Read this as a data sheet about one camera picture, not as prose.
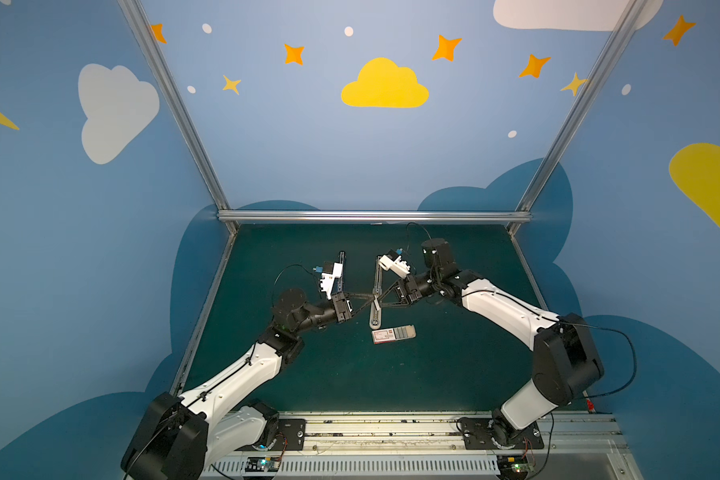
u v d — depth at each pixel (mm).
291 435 756
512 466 715
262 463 713
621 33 725
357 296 687
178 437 394
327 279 688
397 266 723
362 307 686
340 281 860
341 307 638
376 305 689
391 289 700
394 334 920
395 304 694
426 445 735
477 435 744
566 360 453
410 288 675
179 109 845
